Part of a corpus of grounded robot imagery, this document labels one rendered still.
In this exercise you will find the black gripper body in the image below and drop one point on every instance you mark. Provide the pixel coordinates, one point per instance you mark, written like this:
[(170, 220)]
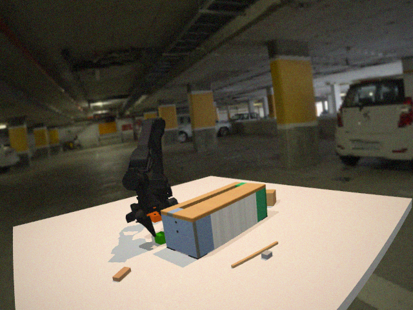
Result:
[(148, 200)]

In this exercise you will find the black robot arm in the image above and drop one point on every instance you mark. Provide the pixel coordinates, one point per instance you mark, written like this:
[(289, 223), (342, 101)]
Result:
[(141, 161)]

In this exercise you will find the tan wooden stick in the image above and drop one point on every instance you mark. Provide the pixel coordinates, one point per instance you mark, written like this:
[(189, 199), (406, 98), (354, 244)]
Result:
[(254, 255)]

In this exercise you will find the green block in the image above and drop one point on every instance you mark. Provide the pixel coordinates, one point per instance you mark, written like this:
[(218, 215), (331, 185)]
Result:
[(160, 238)]

